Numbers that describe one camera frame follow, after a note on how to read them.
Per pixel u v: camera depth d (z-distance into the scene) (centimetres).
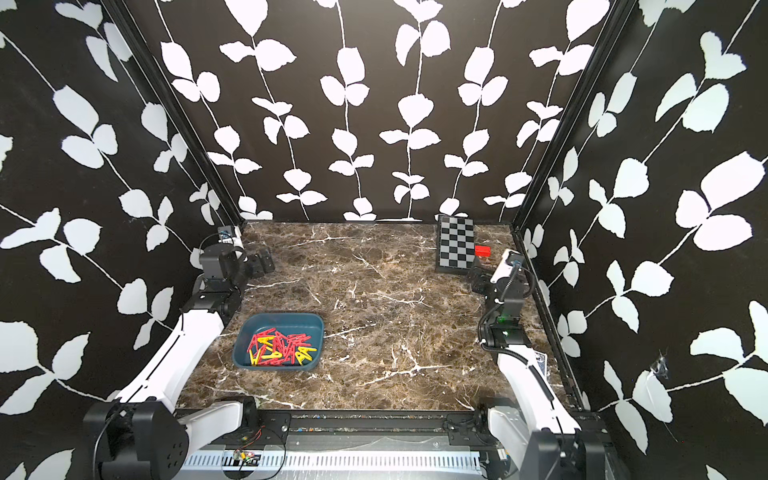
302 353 86
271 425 73
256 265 73
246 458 70
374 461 70
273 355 85
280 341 88
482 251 115
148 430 38
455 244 111
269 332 90
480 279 72
